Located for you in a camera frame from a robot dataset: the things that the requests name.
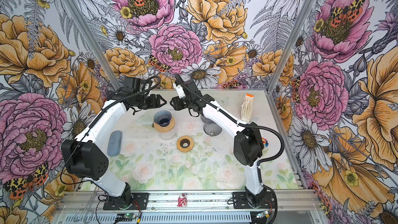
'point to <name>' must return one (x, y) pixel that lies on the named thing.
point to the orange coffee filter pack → (246, 108)
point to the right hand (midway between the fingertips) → (175, 105)
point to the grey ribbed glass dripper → (211, 128)
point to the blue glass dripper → (163, 117)
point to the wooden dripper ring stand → (165, 129)
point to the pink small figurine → (182, 201)
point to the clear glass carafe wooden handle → (169, 135)
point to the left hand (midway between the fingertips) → (160, 107)
